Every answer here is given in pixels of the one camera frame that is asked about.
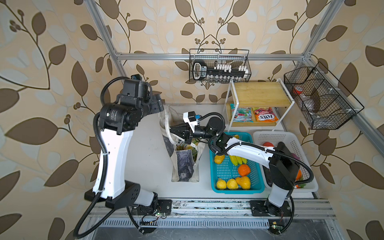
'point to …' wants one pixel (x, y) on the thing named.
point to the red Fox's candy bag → (265, 114)
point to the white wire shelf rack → (257, 104)
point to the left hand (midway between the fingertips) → (153, 100)
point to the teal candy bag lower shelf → (242, 114)
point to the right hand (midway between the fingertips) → (169, 129)
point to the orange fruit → (244, 170)
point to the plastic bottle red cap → (298, 90)
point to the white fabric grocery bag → (184, 158)
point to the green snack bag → (194, 151)
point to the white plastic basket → (289, 145)
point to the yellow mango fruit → (219, 159)
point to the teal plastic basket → (232, 174)
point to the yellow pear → (244, 182)
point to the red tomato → (268, 144)
